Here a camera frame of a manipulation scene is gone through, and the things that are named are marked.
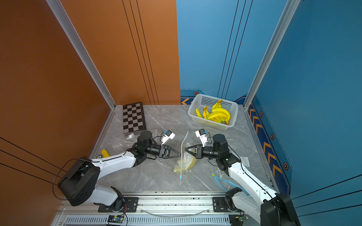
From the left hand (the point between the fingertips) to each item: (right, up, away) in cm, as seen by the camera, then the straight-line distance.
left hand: (179, 155), depth 71 cm
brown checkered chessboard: (-38, +19, +38) cm, 57 cm away
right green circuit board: (+29, -33, 0) cm, 44 cm away
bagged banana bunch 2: (+19, +23, +38) cm, 48 cm away
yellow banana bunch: (+27, +26, +34) cm, 51 cm away
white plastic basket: (+11, +25, +41) cm, 49 cm away
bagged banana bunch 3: (+4, -4, +2) cm, 6 cm away
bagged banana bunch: (+27, +22, +29) cm, 45 cm away
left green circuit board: (-33, -33, +1) cm, 47 cm away
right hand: (+4, +2, +3) cm, 5 cm away
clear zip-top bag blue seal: (+27, -18, +8) cm, 33 cm away
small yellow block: (-50, -4, +21) cm, 54 cm away
